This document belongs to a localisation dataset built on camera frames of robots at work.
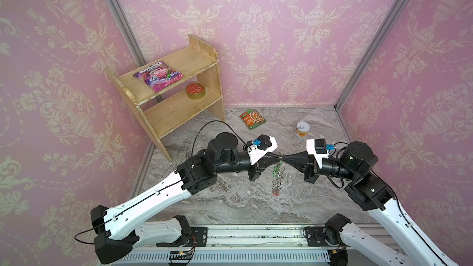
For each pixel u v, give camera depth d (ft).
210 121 3.81
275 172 1.79
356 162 1.47
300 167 1.71
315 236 2.40
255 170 1.58
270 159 1.76
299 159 1.73
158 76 2.27
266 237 2.49
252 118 3.70
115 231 1.25
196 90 3.10
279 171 1.79
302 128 3.37
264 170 1.76
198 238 2.42
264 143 1.45
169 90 2.27
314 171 1.65
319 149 1.50
